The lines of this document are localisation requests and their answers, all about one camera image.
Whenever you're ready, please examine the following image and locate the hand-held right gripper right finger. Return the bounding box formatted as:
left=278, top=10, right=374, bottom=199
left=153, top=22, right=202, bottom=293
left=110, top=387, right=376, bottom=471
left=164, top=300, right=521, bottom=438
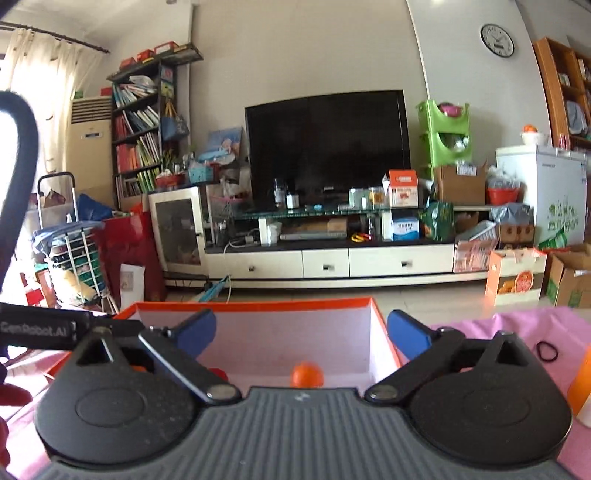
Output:
left=364, top=309, right=539, bottom=407

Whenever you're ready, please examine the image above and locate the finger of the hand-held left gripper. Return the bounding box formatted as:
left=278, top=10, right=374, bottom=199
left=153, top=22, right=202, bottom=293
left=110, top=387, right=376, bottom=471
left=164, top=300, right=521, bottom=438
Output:
left=90, top=318, right=146, bottom=337

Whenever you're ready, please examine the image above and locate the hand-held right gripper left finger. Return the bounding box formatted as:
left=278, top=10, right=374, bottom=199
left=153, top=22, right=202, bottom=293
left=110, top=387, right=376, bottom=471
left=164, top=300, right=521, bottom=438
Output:
left=69, top=308, right=243, bottom=406

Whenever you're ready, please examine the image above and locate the orange fruit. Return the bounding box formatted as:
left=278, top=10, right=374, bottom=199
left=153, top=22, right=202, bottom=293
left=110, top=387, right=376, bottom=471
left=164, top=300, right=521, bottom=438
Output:
left=291, top=362, right=325, bottom=388

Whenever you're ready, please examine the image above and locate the person's left hand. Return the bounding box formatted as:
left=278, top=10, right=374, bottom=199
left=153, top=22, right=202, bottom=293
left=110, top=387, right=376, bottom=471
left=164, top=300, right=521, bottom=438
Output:
left=0, top=362, right=32, bottom=457

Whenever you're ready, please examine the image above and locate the white television stand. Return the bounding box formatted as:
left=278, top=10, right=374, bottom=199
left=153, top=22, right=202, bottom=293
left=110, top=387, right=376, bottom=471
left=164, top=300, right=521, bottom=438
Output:
left=203, top=203, right=490, bottom=289

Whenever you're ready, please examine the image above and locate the red gift bag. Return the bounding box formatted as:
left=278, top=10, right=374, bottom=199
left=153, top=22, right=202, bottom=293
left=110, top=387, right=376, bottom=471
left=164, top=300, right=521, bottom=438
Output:
left=95, top=210, right=168, bottom=303

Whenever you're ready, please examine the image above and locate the pink flower-print blanket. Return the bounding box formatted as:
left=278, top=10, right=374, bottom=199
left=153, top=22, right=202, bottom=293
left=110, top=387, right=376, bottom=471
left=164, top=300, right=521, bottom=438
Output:
left=0, top=307, right=591, bottom=480

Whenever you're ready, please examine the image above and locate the white glass-door cabinet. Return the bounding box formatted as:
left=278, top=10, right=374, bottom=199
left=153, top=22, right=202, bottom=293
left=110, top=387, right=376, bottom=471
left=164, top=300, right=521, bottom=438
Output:
left=148, top=185, right=215, bottom=278

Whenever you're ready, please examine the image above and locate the blue white box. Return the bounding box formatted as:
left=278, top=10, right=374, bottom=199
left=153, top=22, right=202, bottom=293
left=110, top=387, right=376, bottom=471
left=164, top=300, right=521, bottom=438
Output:
left=392, top=217, right=420, bottom=241

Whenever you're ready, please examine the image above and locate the green foil bag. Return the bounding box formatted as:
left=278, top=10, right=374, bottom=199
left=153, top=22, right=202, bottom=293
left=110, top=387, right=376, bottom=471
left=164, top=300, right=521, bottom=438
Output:
left=418, top=200, right=455, bottom=241

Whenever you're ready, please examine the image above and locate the orange fruit cardboard box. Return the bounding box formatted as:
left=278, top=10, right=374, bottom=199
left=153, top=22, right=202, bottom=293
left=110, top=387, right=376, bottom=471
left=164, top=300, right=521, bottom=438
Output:
left=486, top=248, right=548, bottom=306

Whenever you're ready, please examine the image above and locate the orange white carton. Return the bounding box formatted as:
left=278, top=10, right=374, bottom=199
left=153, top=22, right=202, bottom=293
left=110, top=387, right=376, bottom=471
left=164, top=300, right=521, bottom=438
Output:
left=388, top=170, right=420, bottom=208

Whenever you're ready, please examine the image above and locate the brown cardboard box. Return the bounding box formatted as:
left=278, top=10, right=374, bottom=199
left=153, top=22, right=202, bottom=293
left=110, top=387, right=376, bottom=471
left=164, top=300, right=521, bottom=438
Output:
left=434, top=161, right=488, bottom=206

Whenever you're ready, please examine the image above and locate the red plastic basin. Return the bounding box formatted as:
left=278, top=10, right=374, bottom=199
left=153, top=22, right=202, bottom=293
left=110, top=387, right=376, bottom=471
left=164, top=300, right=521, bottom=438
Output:
left=486, top=187, right=522, bottom=206

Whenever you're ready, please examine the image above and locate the green-print cardboard box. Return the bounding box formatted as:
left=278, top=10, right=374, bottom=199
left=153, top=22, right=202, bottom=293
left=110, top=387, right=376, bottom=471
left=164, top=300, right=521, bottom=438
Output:
left=545, top=244, right=591, bottom=309

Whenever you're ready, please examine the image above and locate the standing air conditioner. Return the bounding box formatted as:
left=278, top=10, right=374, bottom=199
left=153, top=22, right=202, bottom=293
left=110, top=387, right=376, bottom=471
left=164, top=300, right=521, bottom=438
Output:
left=67, top=96, right=114, bottom=208

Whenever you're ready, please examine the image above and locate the orange bottle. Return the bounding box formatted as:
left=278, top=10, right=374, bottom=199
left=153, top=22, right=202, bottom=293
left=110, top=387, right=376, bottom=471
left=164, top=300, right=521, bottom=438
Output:
left=567, top=346, right=591, bottom=428

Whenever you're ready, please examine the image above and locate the small white fridge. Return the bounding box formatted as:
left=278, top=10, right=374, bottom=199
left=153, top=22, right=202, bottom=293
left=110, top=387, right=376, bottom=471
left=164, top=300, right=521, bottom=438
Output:
left=496, top=144, right=588, bottom=247

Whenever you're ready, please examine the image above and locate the green plastic rack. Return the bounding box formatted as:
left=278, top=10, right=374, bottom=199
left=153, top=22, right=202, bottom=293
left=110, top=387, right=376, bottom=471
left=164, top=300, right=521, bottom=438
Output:
left=416, top=99, right=472, bottom=181

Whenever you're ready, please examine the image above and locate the black flat television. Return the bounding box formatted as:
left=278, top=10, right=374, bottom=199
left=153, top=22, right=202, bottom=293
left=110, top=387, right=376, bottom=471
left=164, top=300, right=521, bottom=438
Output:
left=244, top=90, right=413, bottom=210

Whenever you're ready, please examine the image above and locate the dark bookshelf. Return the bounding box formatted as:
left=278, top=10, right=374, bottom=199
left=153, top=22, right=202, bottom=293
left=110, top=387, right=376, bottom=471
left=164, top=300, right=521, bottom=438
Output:
left=106, top=44, right=204, bottom=210

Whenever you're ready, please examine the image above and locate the blue tote bag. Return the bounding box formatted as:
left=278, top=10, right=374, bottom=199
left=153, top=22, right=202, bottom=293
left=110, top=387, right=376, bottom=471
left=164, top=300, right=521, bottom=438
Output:
left=159, top=99, right=190, bottom=141

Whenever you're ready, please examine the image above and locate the white bowl of oranges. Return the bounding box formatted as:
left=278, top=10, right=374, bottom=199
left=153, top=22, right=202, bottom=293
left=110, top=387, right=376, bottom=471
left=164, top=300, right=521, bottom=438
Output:
left=521, top=124, right=552, bottom=147

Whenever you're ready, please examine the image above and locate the cream curtain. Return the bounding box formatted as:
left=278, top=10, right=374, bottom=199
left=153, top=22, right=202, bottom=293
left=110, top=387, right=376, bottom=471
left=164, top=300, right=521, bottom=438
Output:
left=0, top=28, right=112, bottom=222

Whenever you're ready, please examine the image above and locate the wooden shelf unit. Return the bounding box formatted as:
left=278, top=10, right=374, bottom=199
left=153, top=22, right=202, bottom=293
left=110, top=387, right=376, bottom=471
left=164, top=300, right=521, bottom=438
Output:
left=532, top=37, right=591, bottom=151

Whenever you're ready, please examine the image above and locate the wire shopping trolley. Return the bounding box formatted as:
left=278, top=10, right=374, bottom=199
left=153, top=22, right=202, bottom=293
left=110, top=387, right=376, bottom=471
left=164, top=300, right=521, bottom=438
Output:
left=32, top=172, right=118, bottom=315

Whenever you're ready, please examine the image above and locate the black cable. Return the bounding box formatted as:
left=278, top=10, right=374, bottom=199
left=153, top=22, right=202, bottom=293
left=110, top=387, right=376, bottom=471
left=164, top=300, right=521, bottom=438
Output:
left=0, top=91, right=40, bottom=287

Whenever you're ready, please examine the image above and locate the round wall clock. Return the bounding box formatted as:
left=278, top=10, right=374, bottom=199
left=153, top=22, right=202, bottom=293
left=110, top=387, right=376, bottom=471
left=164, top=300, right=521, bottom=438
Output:
left=480, top=23, right=515, bottom=58

